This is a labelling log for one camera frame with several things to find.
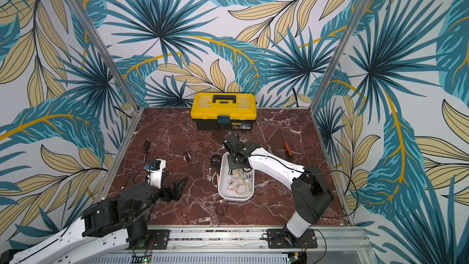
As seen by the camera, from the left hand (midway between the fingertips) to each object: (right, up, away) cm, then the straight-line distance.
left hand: (178, 180), depth 69 cm
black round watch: (+11, +2, +27) cm, 30 cm away
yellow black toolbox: (+16, +28, +26) cm, 41 cm away
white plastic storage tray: (+25, -4, +19) cm, 31 cm away
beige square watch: (+25, -11, +16) cm, 31 cm away
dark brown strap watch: (-3, +5, +23) cm, 24 cm away
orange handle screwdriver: (+50, +9, +31) cm, 59 cm away
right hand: (+22, +4, +18) cm, 29 cm away
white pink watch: (+19, -6, +17) cm, 26 cm away
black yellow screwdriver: (-27, +10, +31) cm, 43 cm away
